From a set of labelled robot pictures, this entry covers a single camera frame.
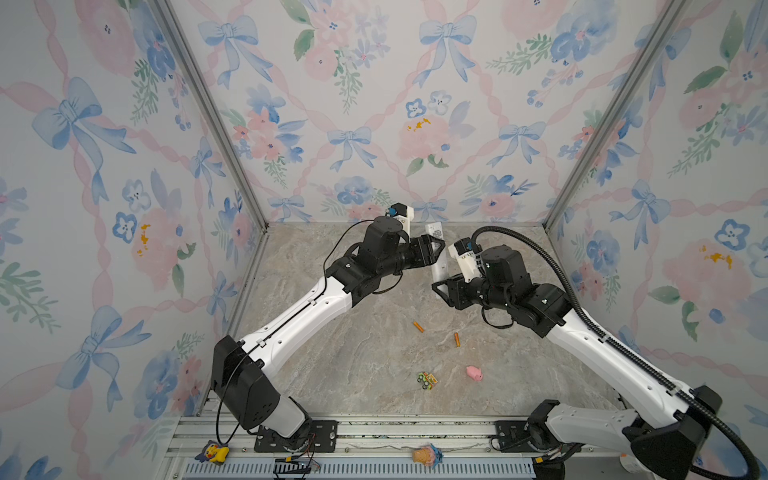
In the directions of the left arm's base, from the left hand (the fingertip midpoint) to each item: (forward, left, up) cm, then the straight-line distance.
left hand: (440, 242), depth 69 cm
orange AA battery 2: (-9, -9, -34) cm, 36 cm away
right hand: (-5, 0, -8) cm, 10 cm away
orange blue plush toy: (-38, +2, -31) cm, 49 cm away
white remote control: (-4, 0, -4) cm, 6 cm away
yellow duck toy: (-38, +52, -32) cm, 72 cm away
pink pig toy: (-19, -12, -32) cm, 39 cm away
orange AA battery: (-5, +3, -34) cm, 34 cm away
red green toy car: (-21, +1, -32) cm, 38 cm away
